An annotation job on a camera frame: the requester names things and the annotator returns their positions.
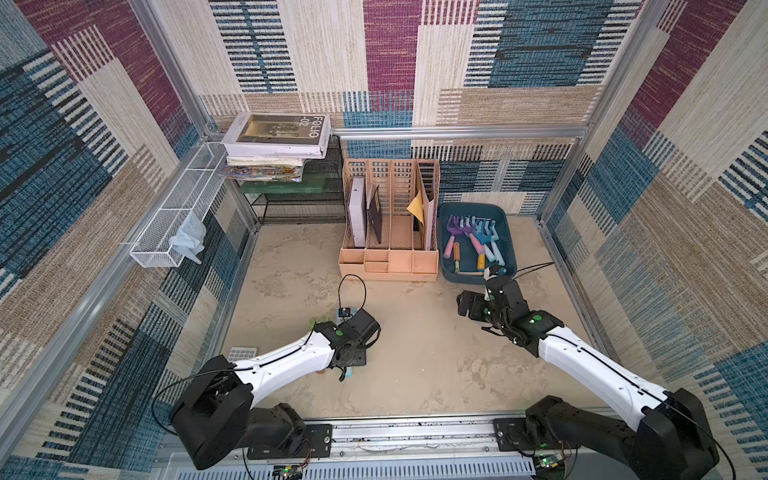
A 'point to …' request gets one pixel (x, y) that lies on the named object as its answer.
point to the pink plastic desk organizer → (391, 219)
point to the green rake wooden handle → (313, 323)
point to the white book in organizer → (358, 210)
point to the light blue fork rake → (495, 249)
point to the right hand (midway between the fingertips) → (470, 297)
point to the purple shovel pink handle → (453, 227)
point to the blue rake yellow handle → (482, 231)
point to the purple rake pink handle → (467, 225)
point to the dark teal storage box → (475, 237)
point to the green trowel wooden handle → (456, 255)
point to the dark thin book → (375, 215)
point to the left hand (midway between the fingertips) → (353, 354)
